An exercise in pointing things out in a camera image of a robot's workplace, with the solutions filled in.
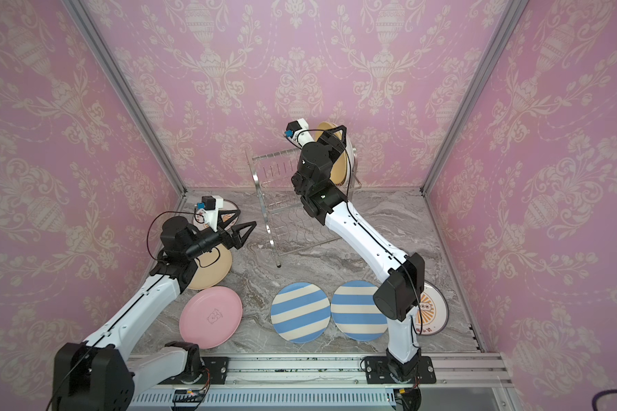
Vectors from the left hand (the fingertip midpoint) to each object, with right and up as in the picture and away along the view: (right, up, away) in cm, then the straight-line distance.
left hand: (248, 220), depth 75 cm
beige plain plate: (-9, -13, -4) cm, 16 cm away
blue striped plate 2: (+32, -30, +6) cm, 44 cm away
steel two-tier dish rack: (+9, -4, +28) cm, 30 cm away
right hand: (+29, +22, -9) cm, 37 cm away
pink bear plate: (-15, -32, +9) cm, 36 cm away
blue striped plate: (+15, -31, +11) cm, 36 cm away
